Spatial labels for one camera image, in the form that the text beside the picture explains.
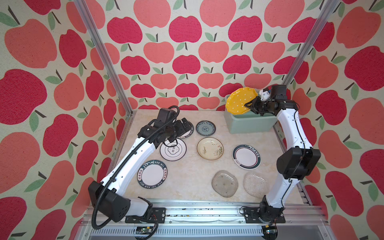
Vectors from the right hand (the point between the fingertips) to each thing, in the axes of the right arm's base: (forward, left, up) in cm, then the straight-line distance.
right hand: (249, 104), depth 84 cm
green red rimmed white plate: (-17, -4, -31) cm, 35 cm away
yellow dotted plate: (+5, +7, -4) cm, 9 cm away
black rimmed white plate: (-3, +36, -29) cm, 46 cm away
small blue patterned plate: (+4, +23, -30) cm, 38 cm away
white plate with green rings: (-18, +43, -29) cm, 55 cm away
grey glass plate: (-36, +10, -30) cm, 48 cm away
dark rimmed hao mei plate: (-35, +54, -29) cm, 71 cm away
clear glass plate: (-35, -7, -30) cm, 47 cm away
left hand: (-21, +32, -1) cm, 38 cm away
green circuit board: (-62, +50, -31) cm, 86 cm away
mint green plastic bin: (+1, -5, -16) cm, 17 cm away
